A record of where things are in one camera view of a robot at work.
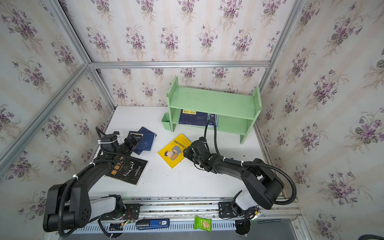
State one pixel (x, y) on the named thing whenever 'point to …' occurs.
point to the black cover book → (129, 169)
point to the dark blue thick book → (192, 117)
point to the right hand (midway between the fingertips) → (182, 153)
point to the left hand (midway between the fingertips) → (139, 138)
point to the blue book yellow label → (146, 142)
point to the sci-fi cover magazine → (212, 117)
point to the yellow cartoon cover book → (173, 153)
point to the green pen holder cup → (165, 121)
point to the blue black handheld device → (148, 223)
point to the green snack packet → (203, 223)
